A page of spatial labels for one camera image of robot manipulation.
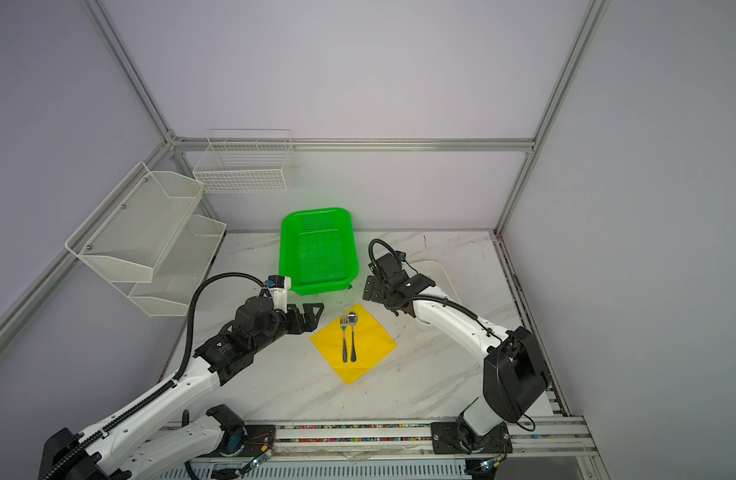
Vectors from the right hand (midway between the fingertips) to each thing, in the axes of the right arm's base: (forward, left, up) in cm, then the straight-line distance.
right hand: (377, 291), depth 85 cm
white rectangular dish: (+15, -19, -9) cm, 26 cm away
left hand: (-8, +18, +4) cm, 20 cm away
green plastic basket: (+29, +25, -14) cm, 41 cm away
